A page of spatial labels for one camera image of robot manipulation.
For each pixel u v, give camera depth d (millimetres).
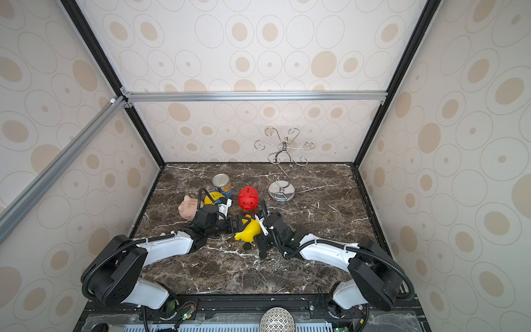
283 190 1058
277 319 709
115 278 431
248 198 946
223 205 808
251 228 847
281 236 646
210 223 704
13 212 513
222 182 974
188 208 903
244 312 731
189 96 1744
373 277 426
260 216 752
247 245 897
